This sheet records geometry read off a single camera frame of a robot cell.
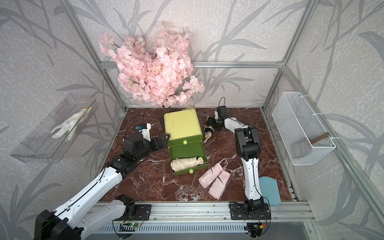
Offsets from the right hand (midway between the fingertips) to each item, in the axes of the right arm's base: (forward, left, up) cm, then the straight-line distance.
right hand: (209, 123), depth 108 cm
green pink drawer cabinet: (-25, +14, +8) cm, 30 cm away
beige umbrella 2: (-8, +1, +2) cm, 9 cm away
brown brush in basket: (-32, -45, +19) cm, 58 cm away
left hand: (-24, +24, +19) cm, 40 cm away
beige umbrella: (-35, +18, +10) cm, 41 cm away
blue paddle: (-45, -32, -3) cm, 56 cm away
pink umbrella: (-46, -2, 0) cm, 46 cm away
